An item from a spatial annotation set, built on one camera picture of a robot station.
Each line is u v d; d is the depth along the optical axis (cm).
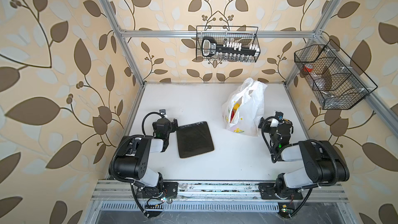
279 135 69
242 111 82
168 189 74
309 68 88
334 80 75
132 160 46
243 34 91
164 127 73
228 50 84
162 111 83
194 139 91
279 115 77
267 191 74
